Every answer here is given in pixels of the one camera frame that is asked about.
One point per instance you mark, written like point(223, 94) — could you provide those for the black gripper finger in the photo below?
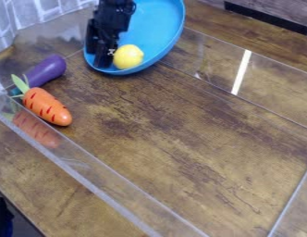
point(105, 53)
point(91, 37)

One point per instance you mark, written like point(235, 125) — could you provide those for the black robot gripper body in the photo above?
point(111, 17)

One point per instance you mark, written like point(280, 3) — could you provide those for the blue round plastic tray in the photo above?
point(154, 31)

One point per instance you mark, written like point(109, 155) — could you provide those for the purple toy eggplant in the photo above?
point(46, 71)

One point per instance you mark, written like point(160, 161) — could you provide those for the yellow toy lemon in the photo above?
point(128, 56)

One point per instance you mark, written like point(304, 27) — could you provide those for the orange toy carrot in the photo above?
point(42, 103)

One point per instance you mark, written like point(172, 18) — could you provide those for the dark baseboard strip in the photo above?
point(255, 14)

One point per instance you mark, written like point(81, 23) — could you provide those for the clear acrylic barrier wall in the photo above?
point(148, 214)

